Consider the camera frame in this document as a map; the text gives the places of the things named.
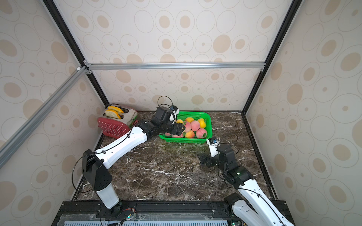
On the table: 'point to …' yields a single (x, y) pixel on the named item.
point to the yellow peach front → (202, 123)
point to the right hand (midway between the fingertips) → (204, 153)
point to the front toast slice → (111, 113)
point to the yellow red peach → (189, 119)
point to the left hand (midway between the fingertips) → (183, 125)
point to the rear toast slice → (115, 108)
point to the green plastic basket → (196, 115)
